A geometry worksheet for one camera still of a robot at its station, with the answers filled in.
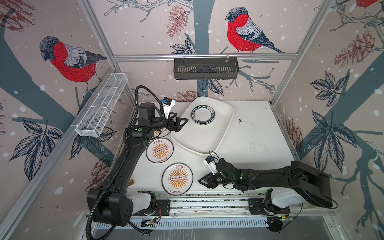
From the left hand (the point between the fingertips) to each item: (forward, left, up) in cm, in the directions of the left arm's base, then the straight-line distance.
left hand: (180, 117), depth 72 cm
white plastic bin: (+5, -14, -31) cm, 34 cm away
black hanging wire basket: (+47, -15, -3) cm, 50 cm away
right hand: (-23, -9, -27) cm, 37 cm away
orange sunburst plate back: (-9, +7, 0) cm, 11 cm away
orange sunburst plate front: (-19, +3, -32) cm, 37 cm away
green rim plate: (+27, -13, -29) cm, 42 cm away
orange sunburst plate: (-2, +16, -32) cm, 36 cm away
